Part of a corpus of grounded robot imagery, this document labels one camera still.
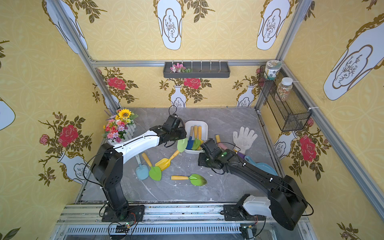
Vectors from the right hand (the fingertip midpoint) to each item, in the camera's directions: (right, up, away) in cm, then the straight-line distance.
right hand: (203, 158), depth 84 cm
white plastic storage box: (+2, +18, +20) cm, 27 cm away
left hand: (-13, +15, +8) cm, 21 cm away
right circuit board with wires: (+18, -30, -15) cm, 38 cm away
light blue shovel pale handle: (-36, -8, +4) cm, 37 cm away
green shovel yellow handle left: (-28, -9, +3) cm, 30 cm away
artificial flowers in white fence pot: (-49, +17, +4) cm, 52 cm away
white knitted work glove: (+29, +8, +16) cm, 34 cm away
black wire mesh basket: (+47, +27, -3) cm, 55 cm away
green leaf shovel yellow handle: (-4, +6, +14) cm, 16 cm away
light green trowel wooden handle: (-12, +7, +2) cm, 14 cm away
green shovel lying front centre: (-4, -12, -1) cm, 13 cm away
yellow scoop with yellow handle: (-24, -5, +8) cm, 26 cm away
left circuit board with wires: (-38, -30, -14) cm, 50 cm away
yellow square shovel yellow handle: (-2, +11, +19) cm, 22 cm away
